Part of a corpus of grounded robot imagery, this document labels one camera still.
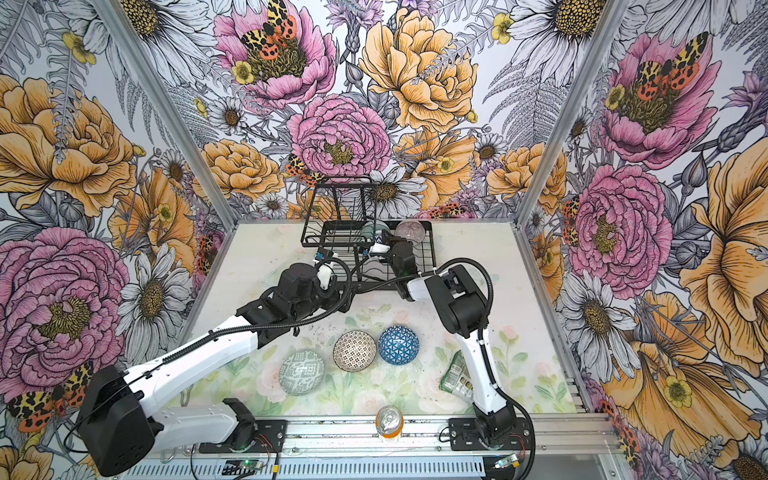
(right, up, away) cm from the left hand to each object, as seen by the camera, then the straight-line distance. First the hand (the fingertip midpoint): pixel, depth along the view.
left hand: (340, 290), depth 81 cm
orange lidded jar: (+13, -27, -14) cm, 33 cm away
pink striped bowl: (+21, +18, +34) cm, 44 cm away
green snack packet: (+31, -24, 0) cm, 39 cm away
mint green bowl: (+6, +18, +30) cm, 36 cm away
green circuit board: (-22, -41, -9) cm, 47 cm away
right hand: (+12, +16, +22) cm, 30 cm away
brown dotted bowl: (+3, -18, +6) cm, 20 cm away
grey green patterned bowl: (-11, -23, +2) cm, 26 cm away
